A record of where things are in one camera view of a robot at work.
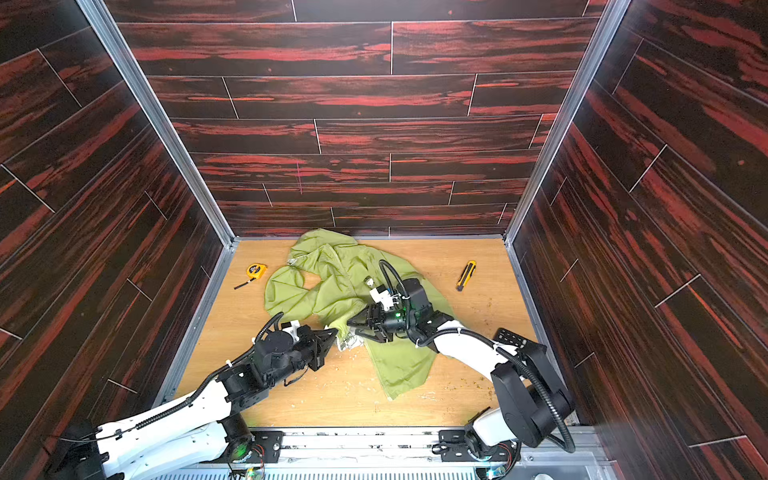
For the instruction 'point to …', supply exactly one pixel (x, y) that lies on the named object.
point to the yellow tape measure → (254, 271)
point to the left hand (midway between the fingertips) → (343, 330)
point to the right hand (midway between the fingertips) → (354, 324)
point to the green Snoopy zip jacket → (321, 279)
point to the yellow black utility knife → (466, 275)
